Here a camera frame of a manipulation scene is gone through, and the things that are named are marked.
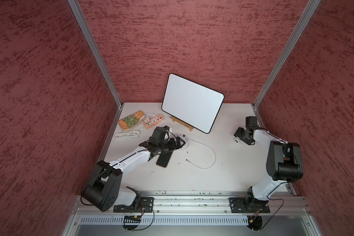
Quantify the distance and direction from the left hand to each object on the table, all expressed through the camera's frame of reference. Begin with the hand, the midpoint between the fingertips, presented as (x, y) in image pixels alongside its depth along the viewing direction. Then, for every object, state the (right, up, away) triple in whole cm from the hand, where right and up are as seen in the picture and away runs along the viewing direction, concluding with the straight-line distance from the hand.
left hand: (179, 147), depth 85 cm
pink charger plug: (-24, +15, +16) cm, 33 cm away
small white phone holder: (+38, +2, +10) cm, 39 cm away
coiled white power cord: (-33, +6, +15) cm, 36 cm away
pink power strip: (-19, +15, +21) cm, 32 cm away
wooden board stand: (-4, +16, +22) cm, 28 cm away
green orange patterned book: (-34, +14, +20) cm, 42 cm away
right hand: (+40, +4, +12) cm, 43 cm away
